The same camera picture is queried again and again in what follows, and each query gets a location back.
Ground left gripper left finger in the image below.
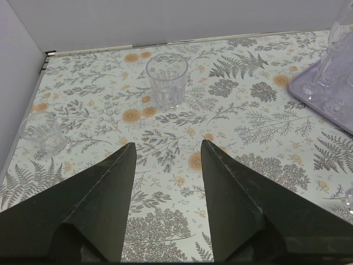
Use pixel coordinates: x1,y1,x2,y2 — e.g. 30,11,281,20
1,143,137,264

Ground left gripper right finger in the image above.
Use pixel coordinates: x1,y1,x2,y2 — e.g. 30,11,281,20
201,140,352,264

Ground ribbed tumbler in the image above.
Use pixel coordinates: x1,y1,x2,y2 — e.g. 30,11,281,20
345,186,353,214

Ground faint glass edge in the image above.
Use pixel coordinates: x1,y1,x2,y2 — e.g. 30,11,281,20
19,111,67,156

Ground small glass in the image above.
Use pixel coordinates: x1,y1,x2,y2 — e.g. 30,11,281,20
324,76,352,120

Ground champagne flute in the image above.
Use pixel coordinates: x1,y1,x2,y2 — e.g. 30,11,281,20
301,1,352,102

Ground lavender plastic tray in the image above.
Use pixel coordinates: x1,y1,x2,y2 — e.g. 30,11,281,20
288,56,353,136

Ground floral table mat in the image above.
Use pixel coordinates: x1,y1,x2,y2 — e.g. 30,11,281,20
1,31,352,262

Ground faceted tumbler back left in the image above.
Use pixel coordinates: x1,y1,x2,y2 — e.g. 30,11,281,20
146,53,189,108

